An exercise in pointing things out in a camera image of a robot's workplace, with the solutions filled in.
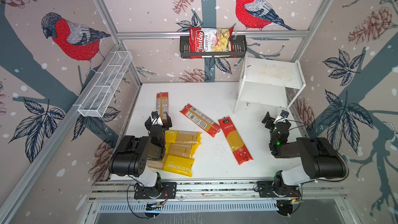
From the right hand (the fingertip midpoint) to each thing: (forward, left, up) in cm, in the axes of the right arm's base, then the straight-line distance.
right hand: (274, 116), depth 89 cm
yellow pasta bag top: (-12, +55, -7) cm, 57 cm away
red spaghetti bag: (-17, +21, -8) cm, 29 cm away
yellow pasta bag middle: (-19, +53, -7) cm, 56 cm away
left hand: (-4, +69, +4) cm, 69 cm away
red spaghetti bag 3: (+10, +71, -4) cm, 72 cm away
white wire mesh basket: (-10, +92, +23) cm, 95 cm away
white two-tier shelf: (+5, +5, +22) cm, 24 cm away
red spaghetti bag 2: (+1, +44, -7) cm, 44 cm away
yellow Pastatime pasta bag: (-27, +57, -7) cm, 64 cm away
